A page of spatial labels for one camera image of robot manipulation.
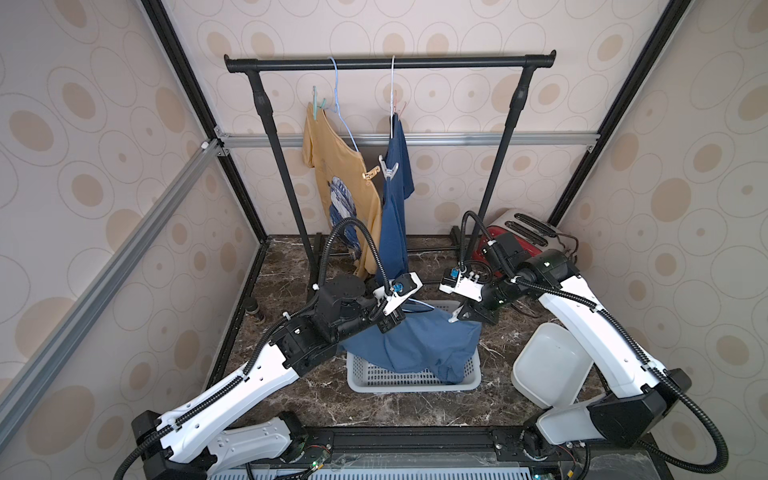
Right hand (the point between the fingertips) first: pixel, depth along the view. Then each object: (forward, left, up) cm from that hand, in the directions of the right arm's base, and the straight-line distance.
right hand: (472, 306), depth 73 cm
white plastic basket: (-10, +26, -22) cm, 36 cm away
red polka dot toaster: (+33, -25, -6) cm, 42 cm away
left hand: (-4, +13, +12) cm, 18 cm away
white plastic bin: (-5, -26, -25) cm, 36 cm away
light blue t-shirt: (-5, +11, -7) cm, 14 cm away
